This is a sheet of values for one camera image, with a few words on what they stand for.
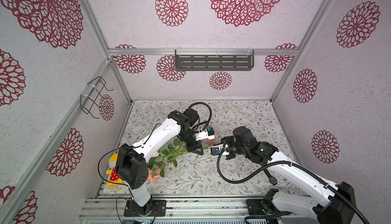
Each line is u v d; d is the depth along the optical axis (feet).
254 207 2.41
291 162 1.55
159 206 2.41
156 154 2.25
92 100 2.50
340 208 1.23
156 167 2.20
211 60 3.05
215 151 2.02
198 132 2.22
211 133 2.24
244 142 1.90
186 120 1.89
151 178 2.09
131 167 1.45
